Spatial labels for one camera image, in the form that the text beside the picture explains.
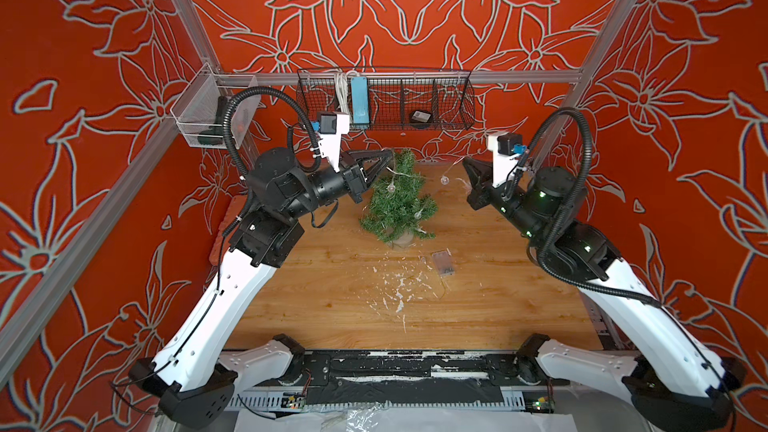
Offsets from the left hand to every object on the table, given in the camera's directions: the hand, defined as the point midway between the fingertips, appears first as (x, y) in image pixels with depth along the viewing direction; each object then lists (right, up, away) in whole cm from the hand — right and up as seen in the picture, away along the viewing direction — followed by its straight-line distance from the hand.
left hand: (390, 154), depth 50 cm
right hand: (+14, 0, +7) cm, 16 cm away
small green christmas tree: (+3, -11, +24) cm, 27 cm away
